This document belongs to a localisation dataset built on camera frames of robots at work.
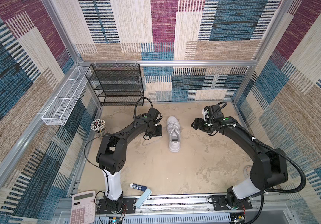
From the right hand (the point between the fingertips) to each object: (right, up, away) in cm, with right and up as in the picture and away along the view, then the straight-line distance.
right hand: (196, 128), depth 87 cm
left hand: (-22, -3, +6) cm, 23 cm away
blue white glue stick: (-34, -32, -9) cm, 47 cm away
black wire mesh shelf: (-56, +32, +22) cm, 68 cm away
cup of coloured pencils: (-58, +1, -4) cm, 59 cm away
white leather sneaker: (-14, -2, +4) cm, 14 cm away
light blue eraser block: (-31, -35, -14) cm, 49 cm away
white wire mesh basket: (-90, +10, +4) cm, 90 cm away
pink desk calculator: (-61, -39, -16) cm, 74 cm away
